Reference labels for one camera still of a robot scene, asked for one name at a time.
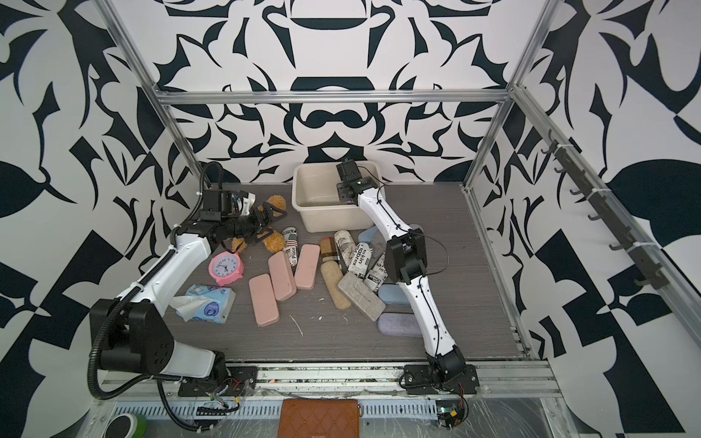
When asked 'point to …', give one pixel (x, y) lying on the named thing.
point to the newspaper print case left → (290, 236)
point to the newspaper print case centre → (360, 259)
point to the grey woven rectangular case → (361, 295)
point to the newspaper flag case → (377, 275)
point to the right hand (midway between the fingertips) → (349, 183)
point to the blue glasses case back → (368, 234)
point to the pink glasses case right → (307, 267)
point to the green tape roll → (127, 425)
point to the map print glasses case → (345, 245)
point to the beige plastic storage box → (315, 193)
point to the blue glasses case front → (392, 294)
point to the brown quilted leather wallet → (319, 418)
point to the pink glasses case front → (264, 300)
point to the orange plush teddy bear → (273, 239)
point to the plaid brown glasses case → (328, 247)
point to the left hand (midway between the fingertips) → (277, 217)
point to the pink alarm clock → (225, 267)
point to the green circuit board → (452, 412)
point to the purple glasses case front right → (399, 325)
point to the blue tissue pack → (204, 303)
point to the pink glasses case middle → (282, 276)
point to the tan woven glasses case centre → (331, 273)
